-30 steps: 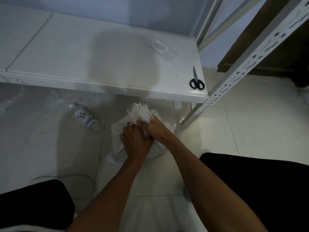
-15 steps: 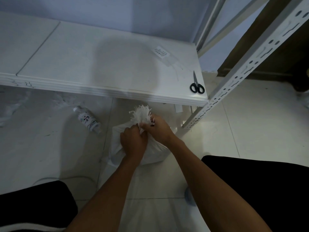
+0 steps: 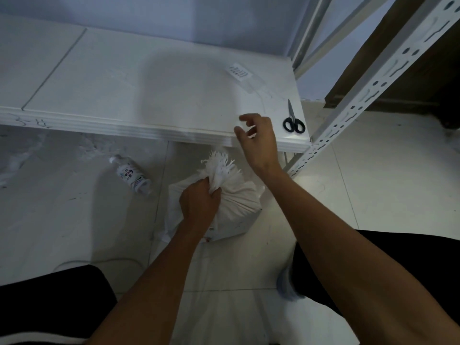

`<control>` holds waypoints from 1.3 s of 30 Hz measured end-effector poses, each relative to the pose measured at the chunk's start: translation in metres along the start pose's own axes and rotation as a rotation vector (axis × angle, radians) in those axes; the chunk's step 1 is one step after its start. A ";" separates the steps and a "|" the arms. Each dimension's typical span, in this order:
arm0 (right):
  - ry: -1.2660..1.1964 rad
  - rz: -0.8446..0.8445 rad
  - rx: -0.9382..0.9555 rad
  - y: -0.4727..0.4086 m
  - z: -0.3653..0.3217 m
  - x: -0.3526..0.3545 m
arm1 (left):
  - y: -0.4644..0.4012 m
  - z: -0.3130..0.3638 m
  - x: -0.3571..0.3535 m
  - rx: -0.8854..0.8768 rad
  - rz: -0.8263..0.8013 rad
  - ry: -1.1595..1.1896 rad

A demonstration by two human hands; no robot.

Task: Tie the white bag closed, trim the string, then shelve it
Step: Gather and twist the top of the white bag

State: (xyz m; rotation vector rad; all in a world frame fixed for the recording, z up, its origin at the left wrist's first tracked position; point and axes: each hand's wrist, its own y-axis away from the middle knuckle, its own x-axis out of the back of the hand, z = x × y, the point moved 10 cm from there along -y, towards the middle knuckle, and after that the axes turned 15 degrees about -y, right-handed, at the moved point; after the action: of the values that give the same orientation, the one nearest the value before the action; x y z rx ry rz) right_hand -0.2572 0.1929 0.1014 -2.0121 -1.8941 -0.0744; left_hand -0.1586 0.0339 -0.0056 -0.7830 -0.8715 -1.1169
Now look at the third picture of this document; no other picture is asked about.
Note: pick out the person's right hand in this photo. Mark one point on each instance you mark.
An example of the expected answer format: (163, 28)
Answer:
(262, 147)

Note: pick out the person's left hand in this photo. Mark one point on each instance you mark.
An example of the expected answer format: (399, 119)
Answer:
(199, 208)

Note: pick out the white woven sack parcel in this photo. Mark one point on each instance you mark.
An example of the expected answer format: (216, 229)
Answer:
(237, 219)

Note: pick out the white shelf board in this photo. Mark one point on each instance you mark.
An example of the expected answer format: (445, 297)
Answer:
(108, 86)

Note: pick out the person's right forearm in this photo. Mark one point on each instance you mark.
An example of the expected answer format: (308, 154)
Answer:
(352, 265)

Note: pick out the person's left forearm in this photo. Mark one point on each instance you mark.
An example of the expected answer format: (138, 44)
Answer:
(154, 291)

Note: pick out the white perforated shelf upright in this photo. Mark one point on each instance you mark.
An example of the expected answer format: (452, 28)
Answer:
(377, 79)

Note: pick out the person's left leg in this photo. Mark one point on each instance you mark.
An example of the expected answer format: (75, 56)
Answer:
(54, 301)

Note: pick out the person's leg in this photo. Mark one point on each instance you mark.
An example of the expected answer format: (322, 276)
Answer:
(54, 301)
(413, 255)

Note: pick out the person's right leg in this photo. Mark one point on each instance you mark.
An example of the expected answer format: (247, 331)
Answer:
(413, 255)

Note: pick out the clear plastic bottle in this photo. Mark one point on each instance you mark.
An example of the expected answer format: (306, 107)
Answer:
(129, 174)

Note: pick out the clear bag with white label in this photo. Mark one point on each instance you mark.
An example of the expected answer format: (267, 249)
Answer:
(238, 71)

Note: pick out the pale blue slipper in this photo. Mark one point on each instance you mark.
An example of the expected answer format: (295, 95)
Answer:
(285, 287)

